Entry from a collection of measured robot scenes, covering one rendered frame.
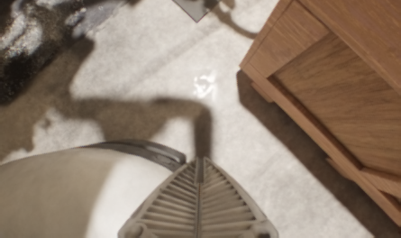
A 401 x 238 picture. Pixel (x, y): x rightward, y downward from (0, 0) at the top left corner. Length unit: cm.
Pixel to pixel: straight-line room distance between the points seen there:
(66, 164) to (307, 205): 69
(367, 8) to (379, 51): 6
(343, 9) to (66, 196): 42
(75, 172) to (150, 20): 57
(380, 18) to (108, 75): 67
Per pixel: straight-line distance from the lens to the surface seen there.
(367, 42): 28
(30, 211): 31
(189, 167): 16
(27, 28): 96
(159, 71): 59
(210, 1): 70
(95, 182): 27
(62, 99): 76
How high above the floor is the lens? 53
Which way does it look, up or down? 86 degrees down
